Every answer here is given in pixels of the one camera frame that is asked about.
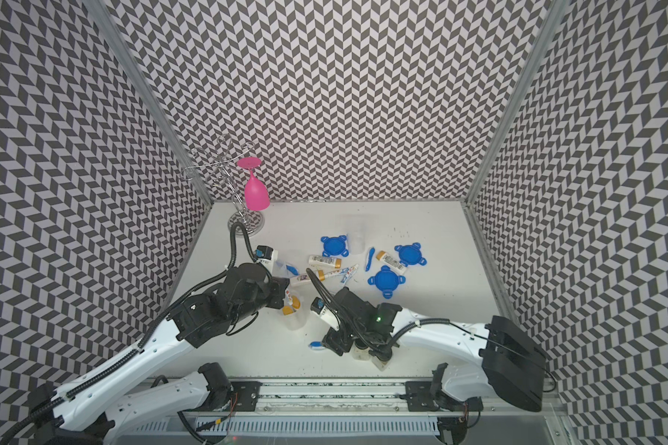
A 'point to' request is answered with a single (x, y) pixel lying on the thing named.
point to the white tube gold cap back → (335, 262)
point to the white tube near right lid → (391, 261)
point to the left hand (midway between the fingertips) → (286, 284)
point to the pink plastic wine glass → (256, 196)
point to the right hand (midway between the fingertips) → (332, 335)
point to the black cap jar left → (361, 350)
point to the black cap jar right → (380, 358)
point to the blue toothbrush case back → (370, 258)
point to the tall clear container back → (356, 226)
